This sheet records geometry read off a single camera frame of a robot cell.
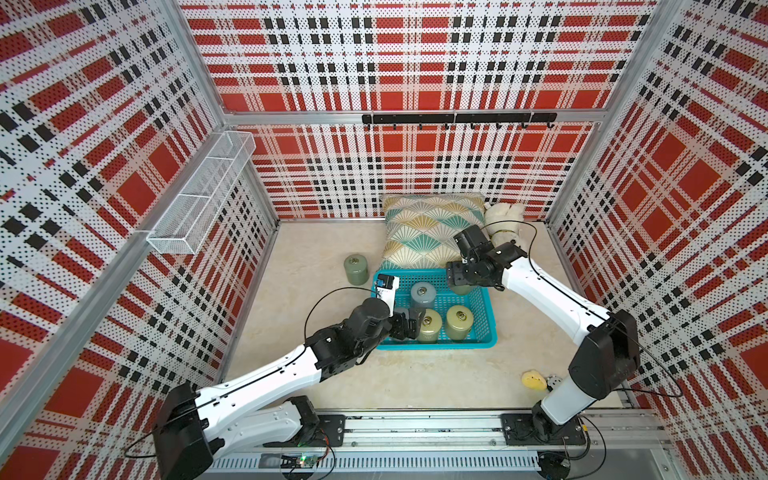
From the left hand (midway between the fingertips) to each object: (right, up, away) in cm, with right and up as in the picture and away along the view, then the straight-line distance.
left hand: (413, 307), depth 75 cm
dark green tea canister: (-18, +8, +24) cm, 31 cm away
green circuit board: (-28, -35, -5) cm, 46 cm away
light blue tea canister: (+3, +1, +14) cm, 14 cm away
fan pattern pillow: (+3, +21, +21) cm, 30 cm away
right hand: (+16, +8, +10) cm, 20 cm away
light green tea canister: (+13, -6, +9) cm, 17 cm away
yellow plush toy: (+33, -21, +5) cm, 39 cm away
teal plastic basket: (+20, -10, +10) cm, 25 cm away
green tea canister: (+14, +3, +10) cm, 18 cm away
